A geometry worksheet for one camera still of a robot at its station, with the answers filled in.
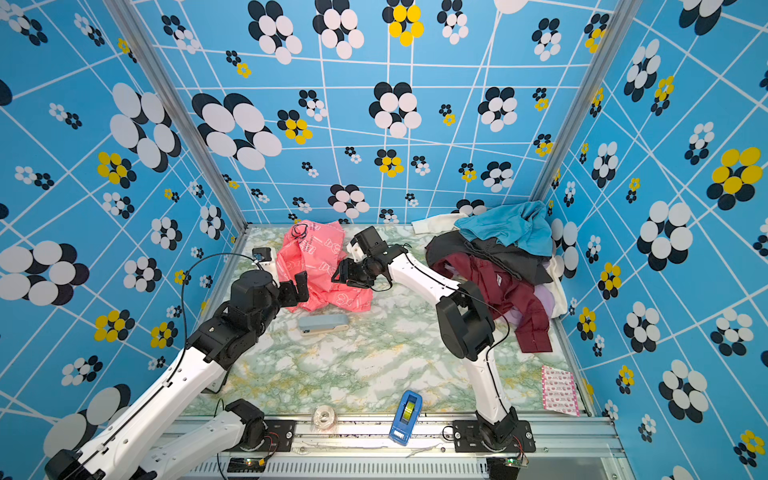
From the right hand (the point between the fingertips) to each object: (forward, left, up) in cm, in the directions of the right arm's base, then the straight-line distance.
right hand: (341, 280), depth 89 cm
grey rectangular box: (-8, +10, -11) cm, 17 cm away
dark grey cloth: (+7, -55, 0) cm, 55 cm away
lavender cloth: (-8, -52, -7) cm, 53 cm away
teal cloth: (+20, -60, +3) cm, 63 cm away
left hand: (-8, +9, +14) cm, 18 cm away
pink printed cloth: (+12, +10, +1) cm, 15 cm away
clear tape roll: (-35, +2, -12) cm, 37 cm away
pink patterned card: (-28, -61, -14) cm, 69 cm away
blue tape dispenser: (-35, -20, -9) cm, 41 cm away
